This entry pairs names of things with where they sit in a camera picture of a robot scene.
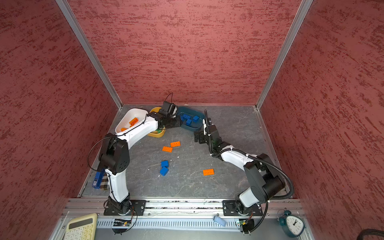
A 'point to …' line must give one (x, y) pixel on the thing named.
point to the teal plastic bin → (196, 126)
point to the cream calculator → (83, 228)
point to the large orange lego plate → (167, 149)
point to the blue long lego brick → (185, 116)
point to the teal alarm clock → (294, 224)
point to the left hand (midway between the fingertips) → (180, 125)
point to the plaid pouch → (104, 182)
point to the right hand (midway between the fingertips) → (200, 133)
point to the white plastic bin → (130, 118)
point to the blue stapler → (97, 178)
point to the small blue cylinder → (219, 220)
